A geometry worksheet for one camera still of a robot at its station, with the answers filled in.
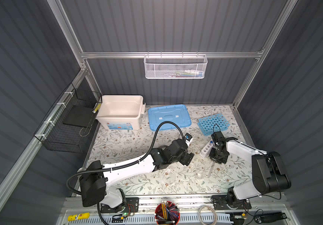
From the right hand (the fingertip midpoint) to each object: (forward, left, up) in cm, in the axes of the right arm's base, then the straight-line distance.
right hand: (215, 160), depth 90 cm
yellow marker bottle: (-31, +79, +5) cm, 85 cm away
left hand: (-2, +19, +19) cm, 27 cm away
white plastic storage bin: (+41, +69, +3) cm, 81 cm away
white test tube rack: (+5, +6, +5) cm, 9 cm away
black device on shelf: (-30, -18, +6) cm, 36 cm away
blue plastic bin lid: (+39, +23, +2) cm, 45 cm away
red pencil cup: (-30, +31, +12) cm, 45 cm away
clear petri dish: (-10, +30, +2) cm, 32 cm away
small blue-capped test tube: (+7, +4, +13) cm, 15 cm away
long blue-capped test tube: (-5, +4, 0) cm, 6 cm away
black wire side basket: (+6, +84, +31) cm, 89 cm away
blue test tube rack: (+25, +2, +6) cm, 26 cm away
